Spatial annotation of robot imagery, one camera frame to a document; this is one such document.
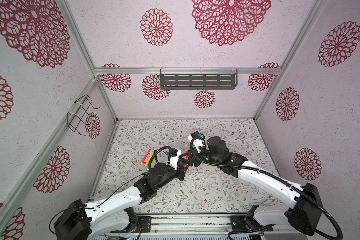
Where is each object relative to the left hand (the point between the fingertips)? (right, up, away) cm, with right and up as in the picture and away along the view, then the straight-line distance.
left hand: (189, 162), depth 73 cm
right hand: (-3, +5, -2) cm, 7 cm away
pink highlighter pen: (-2, +4, -7) cm, 8 cm away
